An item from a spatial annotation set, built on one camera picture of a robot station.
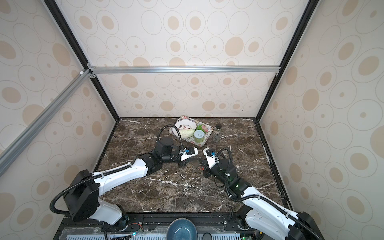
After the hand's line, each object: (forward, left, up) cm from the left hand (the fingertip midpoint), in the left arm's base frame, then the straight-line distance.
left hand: (200, 154), depth 73 cm
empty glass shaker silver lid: (+24, -12, -18) cm, 32 cm away
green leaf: (+30, 0, -15) cm, 33 cm away
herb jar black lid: (+28, -13, -15) cm, 34 cm away
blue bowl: (-29, +9, -20) cm, 37 cm away
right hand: (0, -1, -5) cm, 5 cm away
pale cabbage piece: (+28, +9, -19) cm, 35 cm away
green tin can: (+24, 0, -18) cm, 30 cm away
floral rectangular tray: (+34, -7, -23) cm, 42 cm away
